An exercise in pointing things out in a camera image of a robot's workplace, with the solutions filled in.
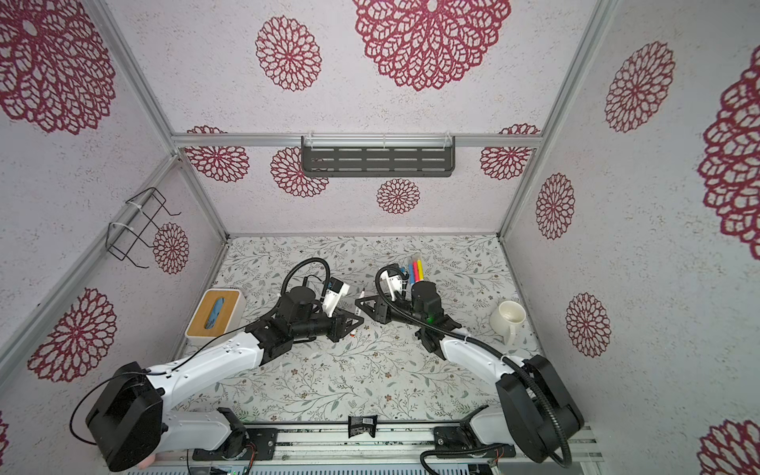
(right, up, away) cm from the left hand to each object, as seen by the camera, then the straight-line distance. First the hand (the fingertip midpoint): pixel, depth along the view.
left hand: (359, 322), depth 78 cm
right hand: (0, +6, -3) cm, 7 cm away
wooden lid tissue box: (-45, 0, +15) cm, 47 cm away
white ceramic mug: (+45, -2, +13) cm, 47 cm away
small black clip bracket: (0, -26, -3) cm, 26 cm away
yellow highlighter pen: (+21, +14, +31) cm, 40 cm away
